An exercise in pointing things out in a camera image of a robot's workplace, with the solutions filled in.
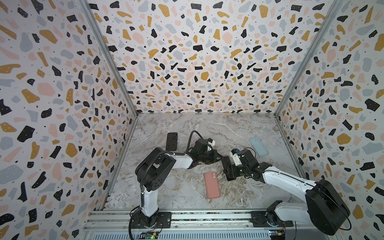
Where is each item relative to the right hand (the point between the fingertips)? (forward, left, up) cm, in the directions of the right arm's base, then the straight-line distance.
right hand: (226, 167), depth 86 cm
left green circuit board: (-32, +37, -5) cm, 49 cm away
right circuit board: (-30, -23, -7) cm, 39 cm away
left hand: (+5, +1, +3) cm, 6 cm away
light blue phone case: (+21, -25, -7) cm, 33 cm away
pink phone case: (-8, +8, -7) cm, 13 cm away
